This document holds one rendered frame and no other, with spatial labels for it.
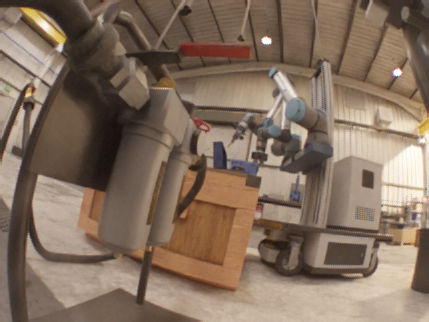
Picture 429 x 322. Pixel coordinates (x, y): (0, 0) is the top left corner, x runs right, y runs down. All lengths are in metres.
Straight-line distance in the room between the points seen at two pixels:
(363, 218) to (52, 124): 1.55
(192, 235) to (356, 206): 1.09
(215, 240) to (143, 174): 0.55
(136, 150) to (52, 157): 0.11
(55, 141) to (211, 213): 0.63
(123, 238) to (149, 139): 0.13
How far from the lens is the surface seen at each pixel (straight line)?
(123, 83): 0.23
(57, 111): 0.24
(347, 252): 1.36
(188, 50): 0.24
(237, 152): 9.10
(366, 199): 1.54
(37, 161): 0.23
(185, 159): 0.36
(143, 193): 0.26
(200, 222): 0.78
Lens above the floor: 0.32
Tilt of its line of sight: 13 degrees up
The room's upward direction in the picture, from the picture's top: 13 degrees clockwise
